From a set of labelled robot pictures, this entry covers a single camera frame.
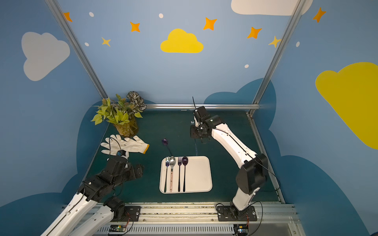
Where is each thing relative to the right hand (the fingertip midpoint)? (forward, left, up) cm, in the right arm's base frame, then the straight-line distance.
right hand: (194, 133), depth 84 cm
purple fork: (-10, +9, -19) cm, 23 cm away
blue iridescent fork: (-9, -1, -2) cm, 9 cm away
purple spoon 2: (-10, +5, -17) cm, 21 cm away
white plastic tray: (-17, +4, -19) cm, 26 cm away
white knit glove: (+1, +56, -18) cm, 59 cm away
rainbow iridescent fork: (-10, +17, -19) cm, 27 cm away
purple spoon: (+4, +21, -18) cm, 28 cm away
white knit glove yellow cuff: (+1, +39, -19) cm, 44 cm away
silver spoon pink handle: (-11, +13, -17) cm, 24 cm away
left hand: (-20, +30, -5) cm, 36 cm away
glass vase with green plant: (+14, +48, 0) cm, 50 cm away
